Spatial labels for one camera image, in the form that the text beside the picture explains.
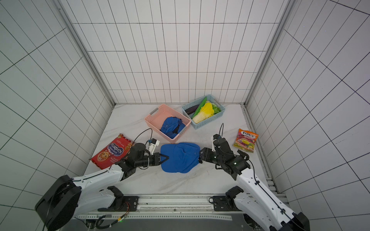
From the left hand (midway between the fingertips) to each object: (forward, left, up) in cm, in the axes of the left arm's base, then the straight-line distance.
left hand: (166, 160), depth 81 cm
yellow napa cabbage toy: (+36, -26, +1) cm, 45 cm away
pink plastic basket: (+34, +12, -6) cm, 37 cm away
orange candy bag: (+16, -51, -5) cm, 54 cm away
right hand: (+2, -18, +5) cm, 19 cm away
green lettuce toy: (+40, -34, 0) cm, 53 cm away
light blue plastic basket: (+55, -32, -4) cm, 64 cm away
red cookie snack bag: (+6, +33, -4) cm, 33 cm away
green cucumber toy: (+47, -24, -2) cm, 53 cm away
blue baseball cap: (+2, -9, +1) cm, 10 cm away
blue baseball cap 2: (+25, -1, -1) cm, 25 cm away
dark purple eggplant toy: (+43, -16, -3) cm, 46 cm away
